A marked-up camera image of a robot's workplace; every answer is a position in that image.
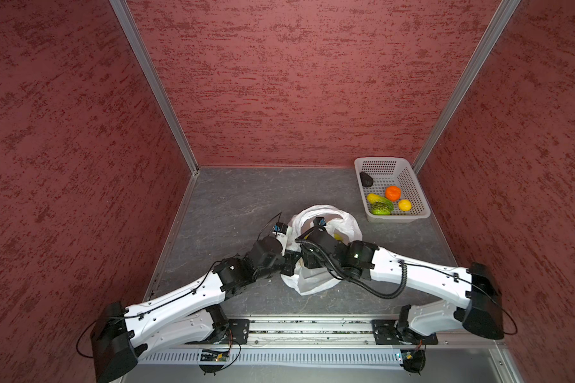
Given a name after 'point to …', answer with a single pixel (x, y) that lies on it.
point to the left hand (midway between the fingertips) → (299, 261)
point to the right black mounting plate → (386, 333)
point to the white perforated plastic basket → (393, 171)
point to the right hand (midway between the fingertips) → (307, 258)
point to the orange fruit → (393, 193)
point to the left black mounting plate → (238, 333)
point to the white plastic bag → (307, 281)
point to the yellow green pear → (337, 236)
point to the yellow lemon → (404, 205)
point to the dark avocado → (366, 180)
